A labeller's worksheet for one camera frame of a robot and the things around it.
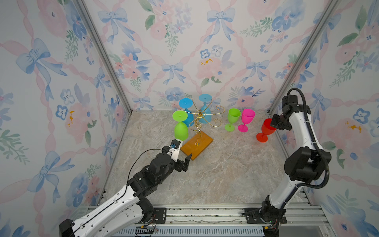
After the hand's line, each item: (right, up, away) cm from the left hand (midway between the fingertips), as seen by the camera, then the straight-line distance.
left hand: (183, 149), depth 71 cm
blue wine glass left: (+1, +23, +7) cm, 24 cm away
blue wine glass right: (+11, +16, +6) cm, 21 cm away
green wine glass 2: (-1, +9, +6) cm, 11 cm away
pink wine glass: (+41, +18, +27) cm, 52 cm away
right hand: (+54, +12, +15) cm, 57 cm away
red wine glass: (+47, +9, +15) cm, 51 cm away
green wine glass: (+32, +18, +27) cm, 45 cm away
